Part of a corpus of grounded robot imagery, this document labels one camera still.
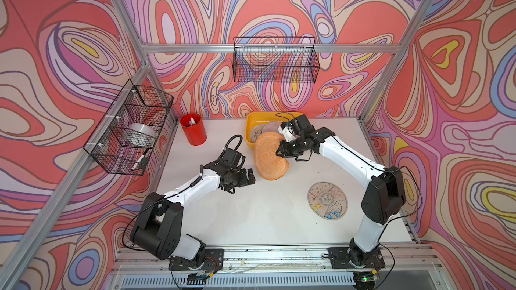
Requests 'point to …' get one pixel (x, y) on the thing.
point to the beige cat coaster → (256, 131)
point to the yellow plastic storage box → (252, 119)
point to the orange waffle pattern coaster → (269, 165)
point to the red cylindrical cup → (194, 129)
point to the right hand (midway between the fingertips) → (279, 158)
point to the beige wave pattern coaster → (327, 201)
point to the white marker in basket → (139, 160)
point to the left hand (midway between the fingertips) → (249, 182)
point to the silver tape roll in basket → (140, 135)
